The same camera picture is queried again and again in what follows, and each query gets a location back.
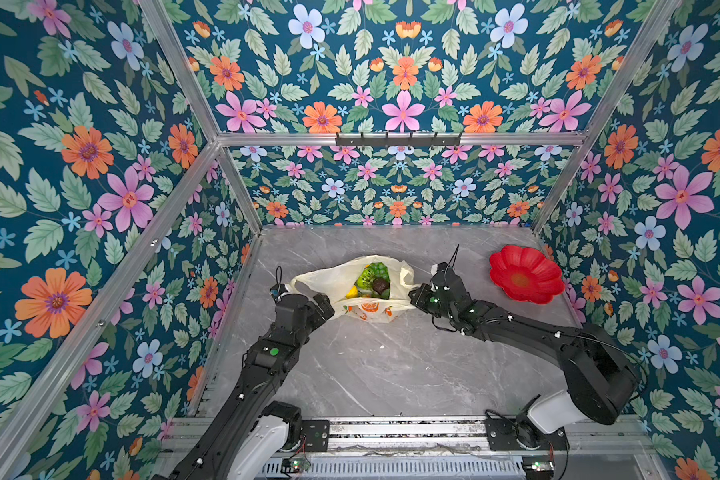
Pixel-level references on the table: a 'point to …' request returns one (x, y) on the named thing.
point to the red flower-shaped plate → (526, 274)
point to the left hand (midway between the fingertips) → (323, 298)
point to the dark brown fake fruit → (380, 284)
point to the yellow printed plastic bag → (335, 283)
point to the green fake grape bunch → (371, 272)
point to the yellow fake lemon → (352, 292)
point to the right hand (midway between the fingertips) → (406, 291)
